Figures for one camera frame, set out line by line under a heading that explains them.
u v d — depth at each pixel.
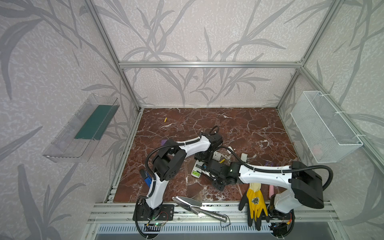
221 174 0.62
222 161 0.91
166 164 0.54
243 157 0.94
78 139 0.65
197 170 0.86
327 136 0.63
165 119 1.12
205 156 0.79
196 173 0.86
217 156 0.92
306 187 0.42
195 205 0.77
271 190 0.79
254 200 0.75
